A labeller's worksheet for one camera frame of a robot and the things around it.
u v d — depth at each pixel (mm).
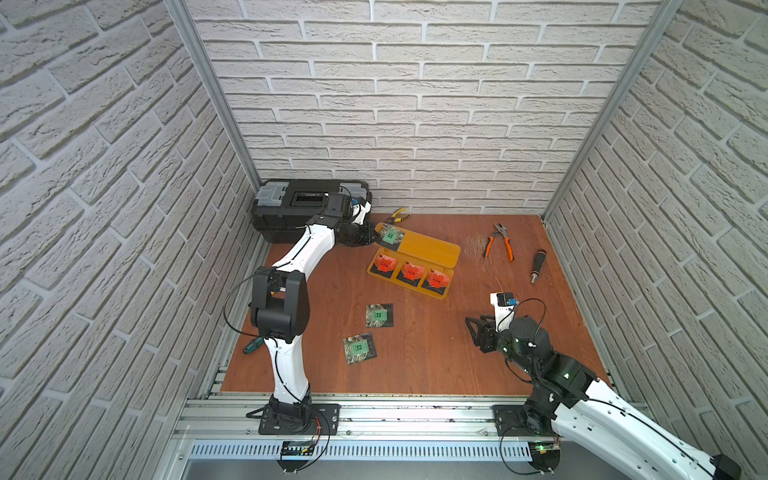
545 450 708
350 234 811
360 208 812
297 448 725
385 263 1035
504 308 657
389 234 944
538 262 1035
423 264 921
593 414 505
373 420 760
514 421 734
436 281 995
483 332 669
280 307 518
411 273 1003
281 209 981
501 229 1148
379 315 920
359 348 852
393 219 1176
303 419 664
